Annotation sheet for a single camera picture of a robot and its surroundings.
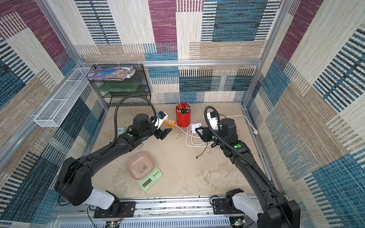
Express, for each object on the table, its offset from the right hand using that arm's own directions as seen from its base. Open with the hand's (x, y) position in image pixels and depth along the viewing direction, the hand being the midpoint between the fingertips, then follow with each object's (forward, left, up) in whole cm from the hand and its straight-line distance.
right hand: (199, 131), depth 76 cm
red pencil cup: (+21, +9, -16) cm, 28 cm away
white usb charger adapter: (+2, +2, +2) cm, 4 cm away
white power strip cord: (+16, -43, -25) cm, 52 cm away
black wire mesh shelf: (+30, +41, +3) cm, 51 cm away
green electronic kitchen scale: (-20, +30, -21) cm, 41 cm away
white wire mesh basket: (+5, +72, +12) cm, 73 cm away
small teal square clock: (+16, +54, -20) cm, 59 cm away
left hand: (+8, +18, -3) cm, 20 cm away
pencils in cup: (+22, +6, -6) cm, 24 cm away
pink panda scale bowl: (-10, +34, -19) cm, 41 cm away
